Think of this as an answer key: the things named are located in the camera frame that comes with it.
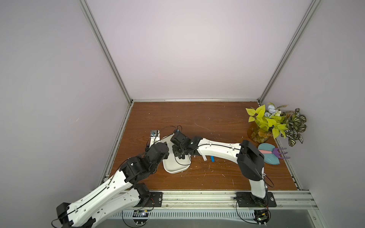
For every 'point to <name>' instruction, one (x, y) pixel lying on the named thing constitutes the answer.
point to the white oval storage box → (171, 164)
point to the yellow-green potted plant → (266, 120)
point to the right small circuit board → (262, 215)
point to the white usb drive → (205, 157)
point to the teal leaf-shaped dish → (265, 150)
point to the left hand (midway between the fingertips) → (165, 143)
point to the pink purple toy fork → (275, 152)
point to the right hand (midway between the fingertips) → (175, 146)
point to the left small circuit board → (140, 213)
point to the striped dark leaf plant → (296, 124)
